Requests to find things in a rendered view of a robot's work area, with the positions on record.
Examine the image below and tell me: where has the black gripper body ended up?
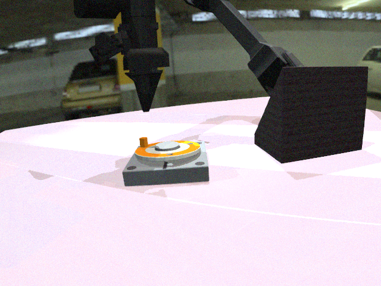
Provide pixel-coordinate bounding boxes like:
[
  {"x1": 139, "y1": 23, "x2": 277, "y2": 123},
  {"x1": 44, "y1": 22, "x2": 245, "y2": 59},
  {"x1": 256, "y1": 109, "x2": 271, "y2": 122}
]
[{"x1": 121, "y1": 16, "x2": 170, "y2": 72}]

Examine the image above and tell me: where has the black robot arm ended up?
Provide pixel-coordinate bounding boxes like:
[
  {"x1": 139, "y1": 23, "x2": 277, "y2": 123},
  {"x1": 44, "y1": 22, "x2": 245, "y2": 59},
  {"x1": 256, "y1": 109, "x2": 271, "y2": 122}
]
[{"x1": 73, "y1": 0, "x2": 304, "y2": 96}]

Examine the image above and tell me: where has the orange and white round plate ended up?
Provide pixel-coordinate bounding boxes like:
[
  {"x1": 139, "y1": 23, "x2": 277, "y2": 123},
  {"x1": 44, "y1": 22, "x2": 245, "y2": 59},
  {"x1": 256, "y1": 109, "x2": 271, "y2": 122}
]
[{"x1": 135, "y1": 137, "x2": 201, "y2": 161}]

